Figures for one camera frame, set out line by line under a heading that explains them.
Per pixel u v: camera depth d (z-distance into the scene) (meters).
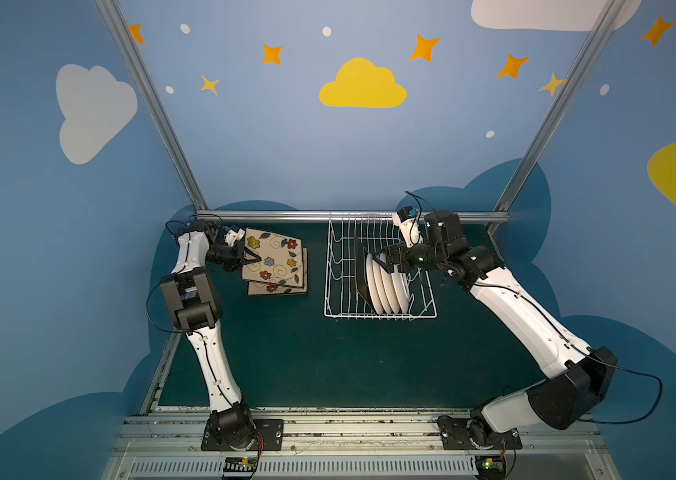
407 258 0.66
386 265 0.68
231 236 0.95
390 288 0.86
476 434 0.66
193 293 0.63
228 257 0.88
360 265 0.87
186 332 0.62
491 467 0.73
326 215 1.11
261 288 1.01
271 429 0.76
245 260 0.91
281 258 1.03
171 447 0.74
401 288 0.88
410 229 0.64
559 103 0.85
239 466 0.73
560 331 0.44
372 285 0.84
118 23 0.70
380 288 0.85
